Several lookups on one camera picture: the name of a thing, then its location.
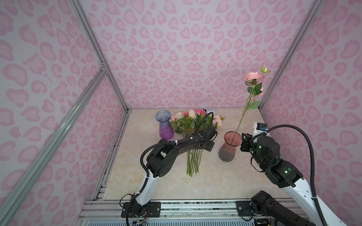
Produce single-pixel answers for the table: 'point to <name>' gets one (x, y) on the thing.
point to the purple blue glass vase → (166, 128)
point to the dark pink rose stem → (199, 113)
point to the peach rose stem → (217, 121)
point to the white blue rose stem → (208, 111)
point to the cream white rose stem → (192, 114)
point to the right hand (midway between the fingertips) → (243, 133)
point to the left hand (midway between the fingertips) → (210, 142)
